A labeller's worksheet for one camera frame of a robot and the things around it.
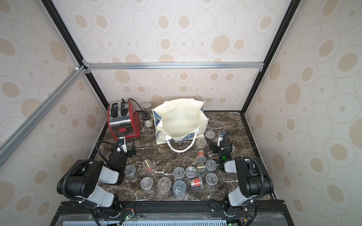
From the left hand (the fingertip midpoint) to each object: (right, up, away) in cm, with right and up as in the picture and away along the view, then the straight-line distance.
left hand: (130, 139), depth 89 cm
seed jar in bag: (+31, -18, -7) cm, 37 cm away
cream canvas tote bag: (+31, +11, +19) cm, 38 cm away
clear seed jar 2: (+32, -24, -15) cm, 43 cm away
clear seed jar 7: (+53, +3, +11) cm, 54 cm away
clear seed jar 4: (+38, -18, -7) cm, 43 cm away
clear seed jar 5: (+50, -21, -9) cm, 55 cm away
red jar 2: (+45, -11, -1) cm, 46 cm away
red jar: (+13, -15, -5) cm, 20 cm away
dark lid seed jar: (+44, -17, -7) cm, 48 cm away
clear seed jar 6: (+46, -3, +6) cm, 46 cm away
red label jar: (+41, -23, -11) cm, 49 cm away
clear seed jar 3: (+3, -18, -7) cm, 19 cm away
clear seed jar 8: (+52, -10, +1) cm, 53 cm away
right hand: (+63, -1, +5) cm, 63 cm away
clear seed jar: (+14, -23, -11) cm, 29 cm away
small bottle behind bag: (+7, +11, +21) cm, 24 cm away
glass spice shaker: (+6, +22, +16) cm, 28 cm away
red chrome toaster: (-5, +12, +3) cm, 14 cm away
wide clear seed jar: (+24, -24, -12) cm, 36 cm away
